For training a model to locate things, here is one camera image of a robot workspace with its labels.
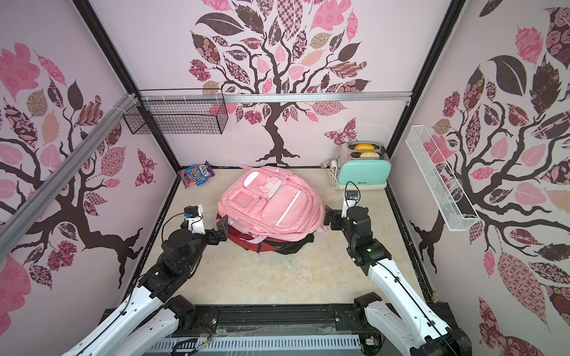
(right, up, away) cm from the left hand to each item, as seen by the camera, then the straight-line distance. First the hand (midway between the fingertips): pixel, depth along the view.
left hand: (214, 220), depth 75 cm
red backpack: (+5, -8, +9) cm, 13 cm away
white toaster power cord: (+48, +15, +32) cm, 59 cm away
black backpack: (+25, -13, +12) cm, 30 cm away
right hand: (+44, +4, +5) cm, 45 cm away
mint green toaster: (+61, +22, +26) cm, 70 cm away
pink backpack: (+18, +5, +18) cm, 26 cm away
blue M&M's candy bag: (-24, +20, +39) cm, 50 cm away
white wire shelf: (+76, +14, -4) cm, 78 cm away
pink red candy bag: (-28, +16, +39) cm, 51 cm away
